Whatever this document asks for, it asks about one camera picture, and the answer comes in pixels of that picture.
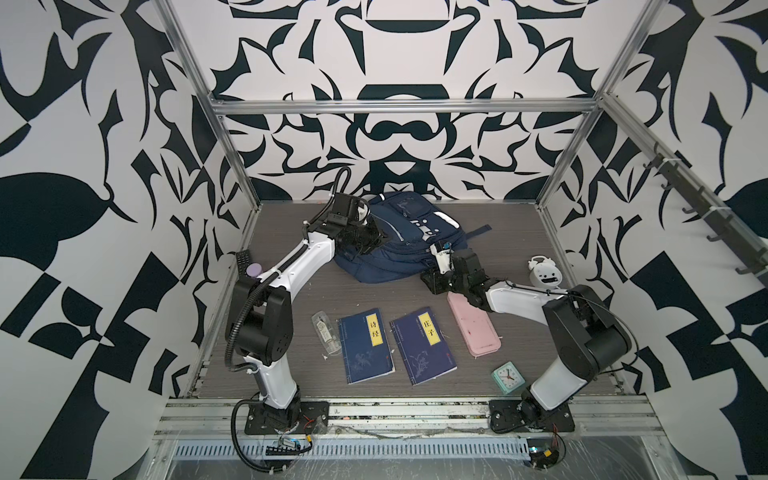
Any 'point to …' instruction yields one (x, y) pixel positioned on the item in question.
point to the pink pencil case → (476, 326)
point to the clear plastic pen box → (326, 333)
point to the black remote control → (243, 259)
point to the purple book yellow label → (424, 348)
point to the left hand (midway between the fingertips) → (394, 229)
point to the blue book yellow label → (367, 352)
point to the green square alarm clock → (508, 378)
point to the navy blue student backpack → (412, 225)
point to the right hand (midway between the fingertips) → (425, 272)
